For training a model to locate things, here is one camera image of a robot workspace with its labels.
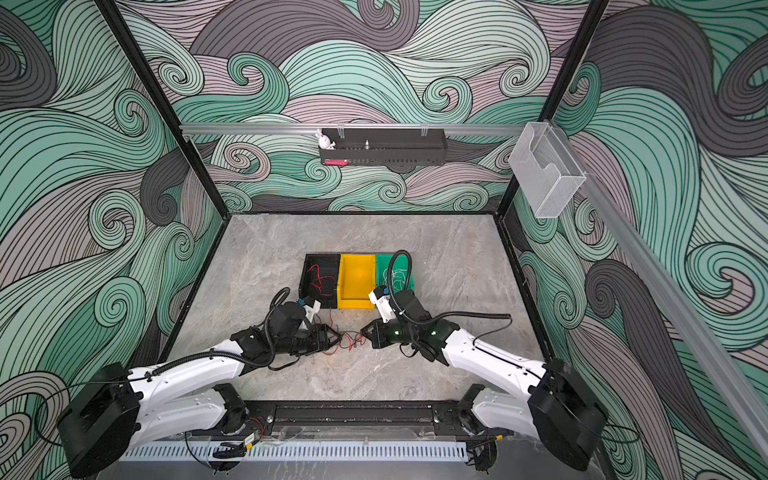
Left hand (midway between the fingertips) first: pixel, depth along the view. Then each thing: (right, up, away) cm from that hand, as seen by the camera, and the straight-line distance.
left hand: (339, 338), depth 80 cm
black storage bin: (-5, +19, +14) cm, 24 cm away
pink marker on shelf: (-2, +51, +10) cm, 52 cm away
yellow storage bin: (+3, +13, +22) cm, 26 cm away
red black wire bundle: (+2, -1, +1) cm, 3 cm away
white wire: (+17, +14, +16) cm, 27 cm away
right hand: (+7, +2, -3) cm, 7 cm away
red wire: (-10, +12, +20) cm, 25 cm away
